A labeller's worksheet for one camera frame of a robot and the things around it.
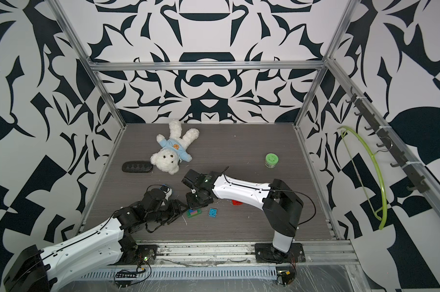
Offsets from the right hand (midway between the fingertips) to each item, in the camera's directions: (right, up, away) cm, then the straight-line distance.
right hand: (191, 204), depth 80 cm
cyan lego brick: (+9, -5, +5) cm, 12 cm away
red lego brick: (+20, -2, +7) cm, 21 cm away
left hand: (-1, -1, -1) cm, 2 cm away
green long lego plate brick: (-1, -5, +1) cm, 5 cm away
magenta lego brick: (+1, -3, -1) cm, 3 cm away
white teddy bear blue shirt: (-12, +23, +16) cm, 31 cm away
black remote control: (-31, +15, +16) cm, 38 cm away
